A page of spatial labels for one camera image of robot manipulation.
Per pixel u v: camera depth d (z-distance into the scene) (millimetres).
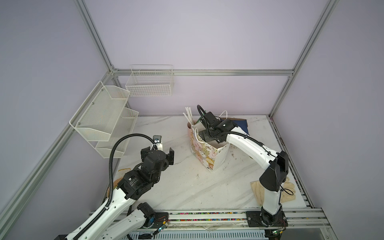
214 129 600
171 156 637
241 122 1112
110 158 457
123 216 439
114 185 441
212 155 751
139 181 461
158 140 573
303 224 736
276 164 485
